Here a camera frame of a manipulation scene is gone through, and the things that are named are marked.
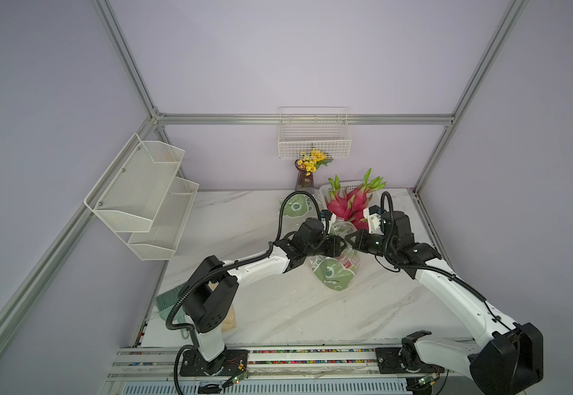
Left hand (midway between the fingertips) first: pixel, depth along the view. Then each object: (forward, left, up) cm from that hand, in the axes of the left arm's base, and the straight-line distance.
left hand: (342, 244), depth 83 cm
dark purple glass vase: (+33, +12, 0) cm, 35 cm away
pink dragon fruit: (+27, -12, -5) cm, 30 cm away
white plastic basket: (+35, -8, -7) cm, 37 cm away
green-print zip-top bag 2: (+22, +14, -5) cm, 27 cm away
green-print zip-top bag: (-8, +2, -6) cm, 10 cm away
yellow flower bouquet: (+34, +10, +9) cm, 37 cm away
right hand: (-1, -1, +3) cm, 3 cm away
